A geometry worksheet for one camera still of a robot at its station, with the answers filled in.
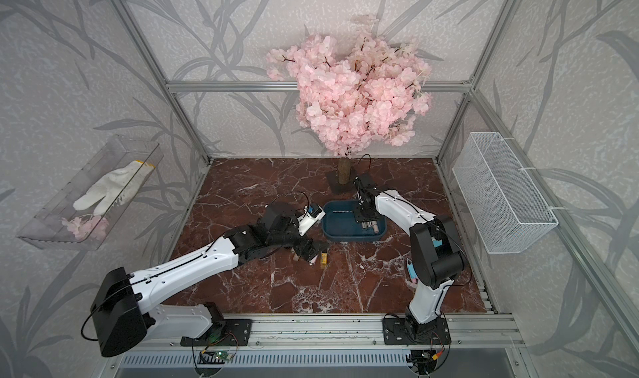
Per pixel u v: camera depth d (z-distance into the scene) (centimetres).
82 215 62
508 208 60
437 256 48
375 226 96
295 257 88
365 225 96
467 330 75
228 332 72
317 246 67
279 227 59
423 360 72
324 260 88
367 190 70
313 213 65
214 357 72
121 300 39
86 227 60
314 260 89
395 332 73
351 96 70
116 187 67
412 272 83
